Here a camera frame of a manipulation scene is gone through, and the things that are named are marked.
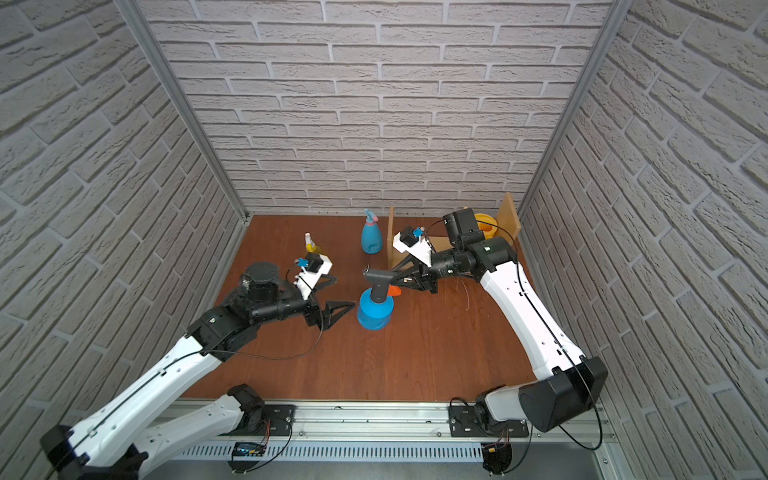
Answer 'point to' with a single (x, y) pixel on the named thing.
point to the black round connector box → (496, 456)
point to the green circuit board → (248, 449)
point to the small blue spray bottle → (371, 239)
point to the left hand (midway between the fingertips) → (342, 281)
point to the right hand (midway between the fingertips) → (388, 280)
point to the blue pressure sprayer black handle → (379, 281)
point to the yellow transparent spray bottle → (310, 245)
